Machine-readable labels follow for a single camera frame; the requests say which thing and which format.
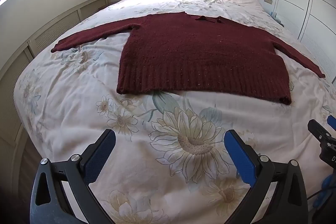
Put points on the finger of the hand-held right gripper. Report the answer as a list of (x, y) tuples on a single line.
[(319, 132), (332, 122)]

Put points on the maroon knit sweater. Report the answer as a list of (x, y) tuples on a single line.
[(199, 56)]

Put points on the floral bed cover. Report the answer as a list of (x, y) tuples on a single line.
[(78, 98)]

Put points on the louvered wall cabinet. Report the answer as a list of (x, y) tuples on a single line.
[(55, 27)]

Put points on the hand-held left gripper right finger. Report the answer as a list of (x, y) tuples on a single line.
[(241, 158)]

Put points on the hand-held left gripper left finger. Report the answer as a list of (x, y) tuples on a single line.
[(102, 153)]

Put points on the person's right hand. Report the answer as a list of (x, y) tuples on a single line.
[(327, 197)]

